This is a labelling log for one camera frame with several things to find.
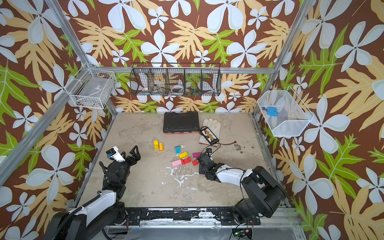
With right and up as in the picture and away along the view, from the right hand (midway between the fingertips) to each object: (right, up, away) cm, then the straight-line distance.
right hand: (202, 165), depth 92 cm
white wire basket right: (+46, +30, -15) cm, 57 cm away
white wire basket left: (-65, +47, -6) cm, 81 cm away
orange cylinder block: (-27, +11, +8) cm, 31 cm away
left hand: (-42, +13, -9) cm, 45 cm away
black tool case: (-13, +28, +14) cm, 33 cm away
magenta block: (-4, +6, +4) cm, 8 cm away
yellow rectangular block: (-12, +6, +4) cm, 14 cm away
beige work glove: (+11, +24, +19) cm, 33 cm away
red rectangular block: (-4, +2, +1) cm, 5 cm away
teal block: (-16, +9, +7) cm, 20 cm away
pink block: (-16, +2, +1) cm, 16 cm away
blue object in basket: (+41, +33, -6) cm, 53 cm away
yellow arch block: (-31, +12, +9) cm, 35 cm away
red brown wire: (+24, +14, +12) cm, 30 cm away
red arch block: (-10, +3, +2) cm, 11 cm away
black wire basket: (-17, +56, +6) cm, 59 cm away
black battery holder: (+6, +18, +12) cm, 23 cm away
